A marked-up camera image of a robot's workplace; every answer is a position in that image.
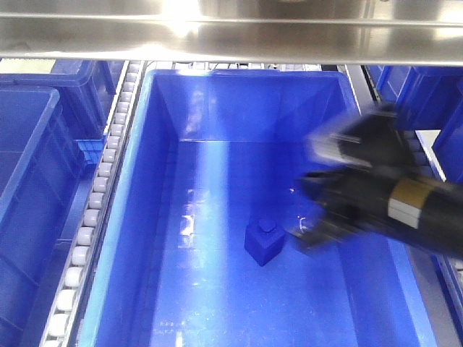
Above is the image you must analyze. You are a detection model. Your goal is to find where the blue plastic box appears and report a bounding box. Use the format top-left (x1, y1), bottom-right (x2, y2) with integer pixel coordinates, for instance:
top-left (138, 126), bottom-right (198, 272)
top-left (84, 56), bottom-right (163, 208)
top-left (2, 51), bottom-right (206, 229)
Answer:
top-left (244, 218), bottom-right (286, 267)

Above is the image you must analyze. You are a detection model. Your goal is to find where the blue ribbed plastic bin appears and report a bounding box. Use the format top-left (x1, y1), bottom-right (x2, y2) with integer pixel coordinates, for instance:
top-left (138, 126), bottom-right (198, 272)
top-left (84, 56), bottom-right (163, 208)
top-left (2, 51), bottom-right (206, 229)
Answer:
top-left (76, 139), bottom-right (106, 166)

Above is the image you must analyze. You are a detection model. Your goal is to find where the large blue plastic bin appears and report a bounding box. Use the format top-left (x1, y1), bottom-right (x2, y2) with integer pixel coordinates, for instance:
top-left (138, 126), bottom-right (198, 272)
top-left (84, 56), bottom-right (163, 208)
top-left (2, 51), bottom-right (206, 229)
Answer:
top-left (77, 68), bottom-right (441, 347)

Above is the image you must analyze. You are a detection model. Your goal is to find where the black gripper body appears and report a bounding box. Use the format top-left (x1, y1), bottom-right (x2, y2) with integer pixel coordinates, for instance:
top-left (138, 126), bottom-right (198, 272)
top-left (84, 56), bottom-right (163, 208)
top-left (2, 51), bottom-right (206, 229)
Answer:
top-left (314, 168), bottom-right (395, 239)

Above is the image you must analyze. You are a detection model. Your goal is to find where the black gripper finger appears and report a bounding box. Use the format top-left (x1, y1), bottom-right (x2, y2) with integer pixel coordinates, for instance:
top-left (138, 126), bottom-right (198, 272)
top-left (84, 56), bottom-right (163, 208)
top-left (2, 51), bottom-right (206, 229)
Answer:
top-left (299, 169), bottom-right (348, 189)
top-left (287, 218), bottom-right (348, 254)

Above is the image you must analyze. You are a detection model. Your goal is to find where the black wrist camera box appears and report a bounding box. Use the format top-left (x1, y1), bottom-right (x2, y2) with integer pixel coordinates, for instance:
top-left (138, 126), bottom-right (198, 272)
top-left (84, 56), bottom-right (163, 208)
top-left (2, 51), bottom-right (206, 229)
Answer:
top-left (306, 103), bottom-right (412, 171)

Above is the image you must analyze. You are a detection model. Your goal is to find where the steel roller rack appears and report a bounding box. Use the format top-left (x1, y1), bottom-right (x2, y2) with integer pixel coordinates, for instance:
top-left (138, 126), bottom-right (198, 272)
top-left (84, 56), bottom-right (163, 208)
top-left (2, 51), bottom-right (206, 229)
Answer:
top-left (0, 0), bottom-right (463, 347)

